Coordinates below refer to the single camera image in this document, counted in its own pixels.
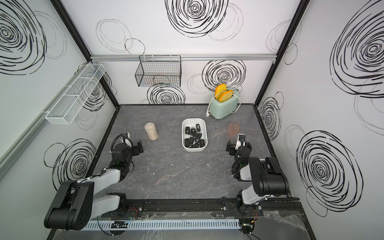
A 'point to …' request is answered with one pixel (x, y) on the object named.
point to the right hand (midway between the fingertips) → (239, 141)
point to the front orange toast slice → (225, 95)
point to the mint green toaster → (218, 110)
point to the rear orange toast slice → (219, 88)
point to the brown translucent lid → (233, 129)
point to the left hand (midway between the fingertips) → (132, 141)
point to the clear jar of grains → (151, 130)
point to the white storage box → (192, 122)
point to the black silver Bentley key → (198, 127)
